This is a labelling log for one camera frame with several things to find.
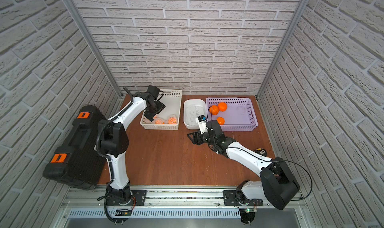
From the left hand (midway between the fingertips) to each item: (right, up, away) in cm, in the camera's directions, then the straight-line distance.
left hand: (164, 109), depth 95 cm
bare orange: (+41, +2, +14) cm, 43 cm away
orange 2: (-3, -8, +1) cm, 9 cm away
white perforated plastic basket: (+2, +8, +22) cm, 23 cm away
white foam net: (+20, -2, +8) cm, 22 cm away
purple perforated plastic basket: (+49, -3, +15) cm, 51 cm away
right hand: (+20, -14, -12) cm, 27 cm away
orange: (+5, -7, +3) cm, 9 cm away
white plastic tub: (+15, +5, +14) cm, 20 cm away
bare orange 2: (+35, 0, +11) cm, 37 cm away
